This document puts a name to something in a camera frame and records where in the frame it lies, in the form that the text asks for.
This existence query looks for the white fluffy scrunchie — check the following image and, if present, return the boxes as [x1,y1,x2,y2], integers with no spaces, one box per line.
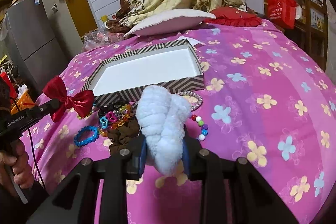
[135,85,191,176]

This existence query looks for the grey refrigerator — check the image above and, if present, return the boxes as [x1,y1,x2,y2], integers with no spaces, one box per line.
[3,0,83,94]

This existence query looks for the black cable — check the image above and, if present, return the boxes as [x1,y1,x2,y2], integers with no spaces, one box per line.
[10,97,48,191]

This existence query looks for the red shopping bag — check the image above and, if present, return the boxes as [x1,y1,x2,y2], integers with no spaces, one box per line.
[266,0,297,30]

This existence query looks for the blue flower bracelet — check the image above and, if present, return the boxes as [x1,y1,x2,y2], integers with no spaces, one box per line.
[73,125,100,148]

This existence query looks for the multicolour bead bracelet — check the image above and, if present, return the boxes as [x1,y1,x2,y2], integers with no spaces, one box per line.
[188,113,210,142]

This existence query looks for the left hand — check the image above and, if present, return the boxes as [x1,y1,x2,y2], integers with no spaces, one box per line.
[1,139,34,197]

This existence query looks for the clear plastic bag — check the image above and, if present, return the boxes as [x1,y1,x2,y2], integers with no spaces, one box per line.
[81,28,124,52]

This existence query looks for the pink floral bedsheet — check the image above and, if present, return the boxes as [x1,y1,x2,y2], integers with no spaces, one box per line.
[30,20,335,223]

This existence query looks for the blue pink plastic clips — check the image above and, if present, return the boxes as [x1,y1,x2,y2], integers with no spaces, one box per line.
[99,111,118,130]

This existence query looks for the brown scrunchie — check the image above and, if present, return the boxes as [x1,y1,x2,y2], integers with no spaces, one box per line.
[107,119,140,155]

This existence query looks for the black scrunchie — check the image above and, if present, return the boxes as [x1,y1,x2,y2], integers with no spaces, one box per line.
[98,104,122,118]

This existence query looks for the orange bead bracelet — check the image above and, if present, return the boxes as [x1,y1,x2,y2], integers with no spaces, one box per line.
[99,104,133,136]

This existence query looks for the red satin bow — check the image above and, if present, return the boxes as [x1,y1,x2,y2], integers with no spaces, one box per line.
[43,76,95,123]

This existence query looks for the red ruffled pillow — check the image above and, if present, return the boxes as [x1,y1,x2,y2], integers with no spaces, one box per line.
[204,7,262,27]

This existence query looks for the white pink pillow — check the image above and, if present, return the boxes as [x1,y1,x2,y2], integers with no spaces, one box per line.
[124,9,217,37]

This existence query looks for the striped black white box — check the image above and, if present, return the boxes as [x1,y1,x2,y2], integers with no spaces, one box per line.
[82,37,205,107]

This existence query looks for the orange plastic basket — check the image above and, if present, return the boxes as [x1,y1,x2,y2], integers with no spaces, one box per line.
[11,90,35,115]

